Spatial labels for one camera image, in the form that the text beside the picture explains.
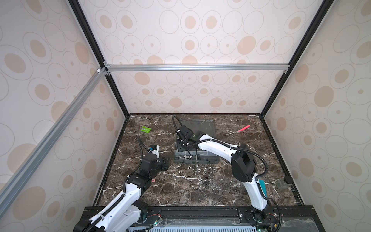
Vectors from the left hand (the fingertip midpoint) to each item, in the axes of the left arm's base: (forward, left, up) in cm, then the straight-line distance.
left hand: (170, 156), depth 82 cm
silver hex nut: (-4, -17, -12) cm, 21 cm away
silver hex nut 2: (-3, -20, -11) cm, 24 cm away
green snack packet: (+28, +23, -12) cm, 38 cm away
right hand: (+9, -5, -5) cm, 11 cm away
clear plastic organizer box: (+6, -18, -11) cm, 22 cm away
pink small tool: (-10, +11, -11) cm, 19 cm away
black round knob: (-12, -65, -4) cm, 66 cm away
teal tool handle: (-13, -54, -13) cm, 57 cm away
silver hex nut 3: (-3, -23, -11) cm, 26 cm away
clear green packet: (-13, -62, -7) cm, 63 cm away
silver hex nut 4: (-3, -26, -12) cm, 29 cm away
